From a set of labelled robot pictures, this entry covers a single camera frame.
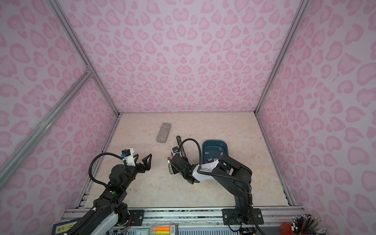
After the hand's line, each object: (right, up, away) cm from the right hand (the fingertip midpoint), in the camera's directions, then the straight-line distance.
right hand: (175, 159), depth 91 cm
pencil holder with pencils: (+59, -21, -29) cm, 69 cm away
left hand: (-15, +6, -11) cm, 20 cm away
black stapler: (+2, +10, +9) cm, 14 cm away
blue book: (-51, -27, -22) cm, 62 cm away
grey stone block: (-10, +16, +13) cm, 23 cm away
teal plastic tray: (+24, +5, +7) cm, 25 cm away
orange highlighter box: (+1, -28, -22) cm, 35 cm away
